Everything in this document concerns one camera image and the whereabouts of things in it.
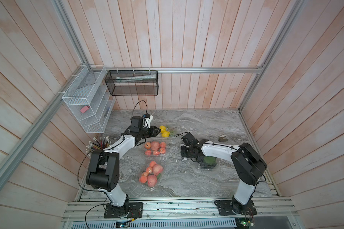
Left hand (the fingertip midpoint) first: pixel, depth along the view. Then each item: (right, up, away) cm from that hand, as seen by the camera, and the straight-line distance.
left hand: (159, 131), depth 91 cm
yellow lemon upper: (+1, +2, +11) cm, 11 cm away
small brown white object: (+45, -5, +10) cm, 47 cm away
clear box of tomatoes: (-3, -11, +1) cm, 12 cm away
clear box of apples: (-4, -24, -9) cm, 26 cm away
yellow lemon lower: (+4, -3, +8) cm, 9 cm away
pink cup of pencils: (-33, -7, -7) cm, 35 cm away
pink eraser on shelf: (-44, +14, -9) cm, 46 cm away
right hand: (+15, -15, +4) cm, 21 cm away
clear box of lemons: (+7, +2, +13) cm, 15 cm away
